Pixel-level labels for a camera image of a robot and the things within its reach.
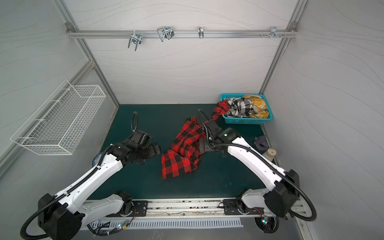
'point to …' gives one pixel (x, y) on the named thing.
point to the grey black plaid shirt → (239, 107)
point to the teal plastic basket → (229, 120)
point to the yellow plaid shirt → (260, 110)
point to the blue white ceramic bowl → (96, 159)
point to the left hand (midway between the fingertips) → (158, 149)
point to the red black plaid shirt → (184, 156)
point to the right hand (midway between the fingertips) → (212, 142)
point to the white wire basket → (60, 125)
